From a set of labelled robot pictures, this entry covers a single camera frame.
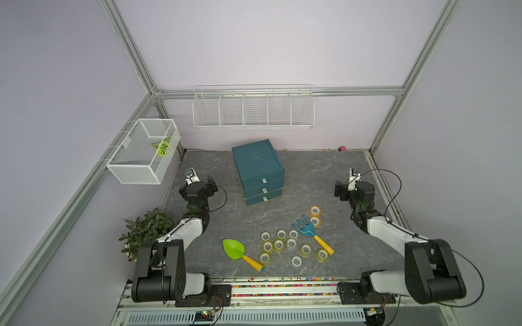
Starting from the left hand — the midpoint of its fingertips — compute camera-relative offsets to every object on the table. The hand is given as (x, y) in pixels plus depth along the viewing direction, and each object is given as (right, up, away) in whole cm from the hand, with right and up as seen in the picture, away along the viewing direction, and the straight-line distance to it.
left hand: (200, 180), depth 88 cm
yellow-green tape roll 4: (+34, -27, -3) cm, 44 cm away
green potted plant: (-10, -15, -19) cm, 26 cm away
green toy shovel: (+16, -29, -4) cm, 34 cm away
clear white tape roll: (+41, -24, +1) cm, 48 cm away
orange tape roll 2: (+51, -19, +4) cm, 55 cm away
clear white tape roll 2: (+40, -27, -3) cm, 48 cm away
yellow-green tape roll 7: (+52, -31, -6) cm, 61 cm away
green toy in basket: (-13, +14, -7) cm, 20 cm away
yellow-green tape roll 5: (+28, -32, -6) cm, 43 cm away
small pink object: (+76, +18, +36) cm, 86 cm away
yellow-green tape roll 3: (+30, -28, -3) cm, 41 cm away
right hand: (+66, 0, +2) cm, 66 cm away
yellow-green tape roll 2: (+36, -24, 0) cm, 43 cm away
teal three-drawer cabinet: (+27, +4, -3) cm, 27 cm away
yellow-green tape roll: (+29, -25, -1) cm, 38 cm away
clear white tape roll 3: (+41, -33, -7) cm, 53 cm away
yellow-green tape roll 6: (+45, -29, -5) cm, 54 cm away
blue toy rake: (+48, -22, +1) cm, 53 cm away
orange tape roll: (+52, -15, +8) cm, 55 cm away
